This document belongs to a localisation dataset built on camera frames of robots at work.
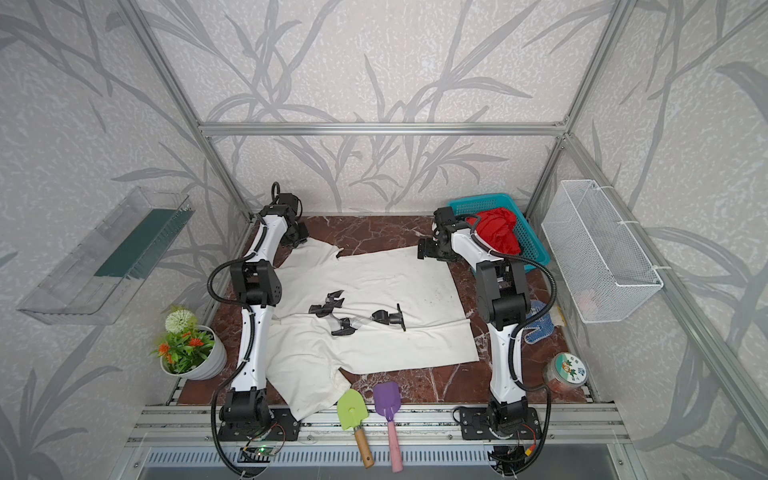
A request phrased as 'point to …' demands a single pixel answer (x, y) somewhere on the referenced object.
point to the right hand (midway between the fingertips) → (431, 245)
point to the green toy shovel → (352, 412)
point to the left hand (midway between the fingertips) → (306, 231)
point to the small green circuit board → (262, 450)
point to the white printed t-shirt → (361, 311)
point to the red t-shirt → (497, 229)
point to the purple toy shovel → (387, 397)
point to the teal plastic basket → (533, 251)
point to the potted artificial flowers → (188, 349)
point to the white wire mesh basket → (604, 278)
